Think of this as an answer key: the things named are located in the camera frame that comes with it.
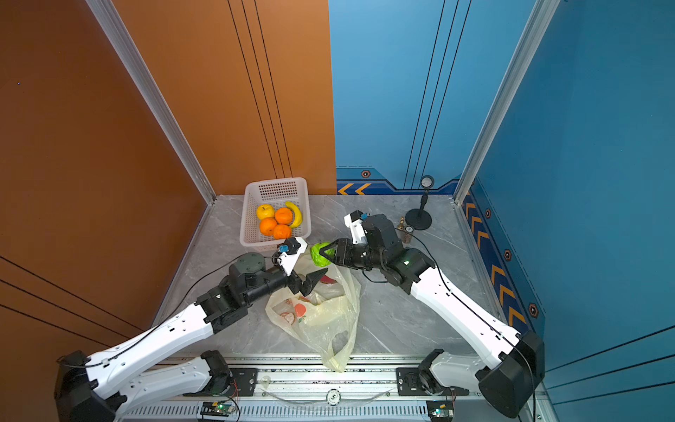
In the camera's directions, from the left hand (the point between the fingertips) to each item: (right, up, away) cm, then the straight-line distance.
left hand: (316, 253), depth 70 cm
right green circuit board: (+34, -43, +1) cm, 55 cm away
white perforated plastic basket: (-23, +21, +46) cm, 56 cm away
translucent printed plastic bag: (+2, -22, +11) cm, 24 cm away
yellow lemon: (-26, +13, +38) cm, 47 cm away
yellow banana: (-12, +11, +39) cm, 42 cm away
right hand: (+3, 0, -1) cm, 3 cm away
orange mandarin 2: (-23, +7, +33) cm, 41 cm away
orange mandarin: (-18, +11, +37) cm, 43 cm away
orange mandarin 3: (-17, +5, +30) cm, 34 cm away
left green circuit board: (-26, -42, +1) cm, 50 cm away
